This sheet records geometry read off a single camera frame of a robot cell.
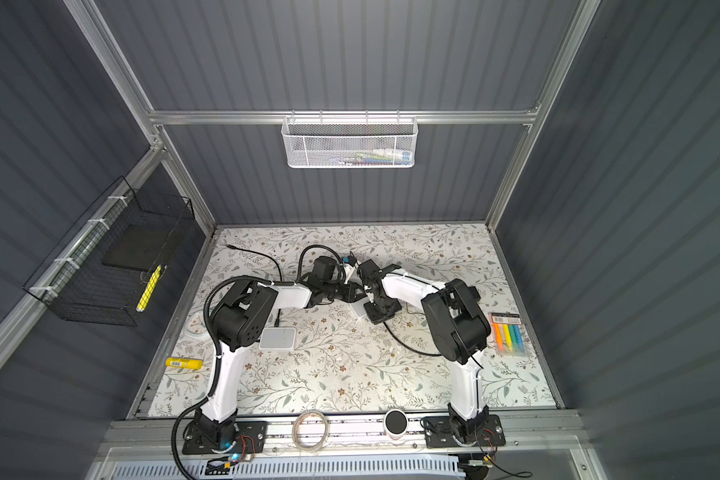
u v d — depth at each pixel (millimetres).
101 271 715
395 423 709
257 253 1119
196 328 892
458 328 529
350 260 944
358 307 939
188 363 843
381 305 804
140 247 749
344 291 909
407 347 886
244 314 584
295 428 741
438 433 727
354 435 754
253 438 725
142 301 676
